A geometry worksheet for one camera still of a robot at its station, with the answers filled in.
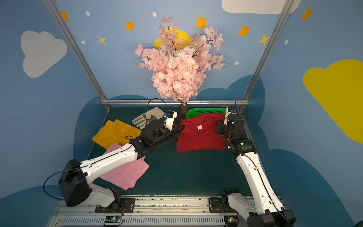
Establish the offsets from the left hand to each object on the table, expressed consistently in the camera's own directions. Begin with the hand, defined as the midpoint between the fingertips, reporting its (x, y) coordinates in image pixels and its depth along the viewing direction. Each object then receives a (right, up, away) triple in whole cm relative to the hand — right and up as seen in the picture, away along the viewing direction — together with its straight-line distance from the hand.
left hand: (184, 123), depth 73 cm
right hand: (+22, +2, +3) cm, 22 cm away
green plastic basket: (+8, +8, +35) cm, 37 cm away
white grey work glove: (-34, +1, +39) cm, 51 cm away
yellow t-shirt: (-51, -7, +31) cm, 61 cm away
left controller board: (-37, -50, -1) cm, 62 cm away
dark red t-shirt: (+8, -5, +4) cm, 10 cm away
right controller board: (+25, -52, 0) cm, 57 cm away
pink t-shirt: (-35, -32, +10) cm, 49 cm away
